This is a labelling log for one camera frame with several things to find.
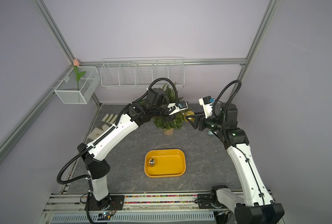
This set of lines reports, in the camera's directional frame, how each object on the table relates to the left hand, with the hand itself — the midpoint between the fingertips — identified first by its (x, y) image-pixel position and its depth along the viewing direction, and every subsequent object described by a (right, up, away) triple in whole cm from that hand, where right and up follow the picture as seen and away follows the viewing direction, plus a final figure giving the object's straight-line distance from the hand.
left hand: (178, 109), depth 71 cm
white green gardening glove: (-56, -9, +37) cm, 68 cm away
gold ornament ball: (+5, -2, -4) cm, 7 cm away
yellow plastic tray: (-8, -33, +16) cm, 38 cm away
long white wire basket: (-27, +30, +33) cm, 52 cm away
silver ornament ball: (-16, -32, +13) cm, 38 cm away
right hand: (+6, -3, -3) cm, 7 cm away
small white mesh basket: (-63, +10, +8) cm, 64 cm away
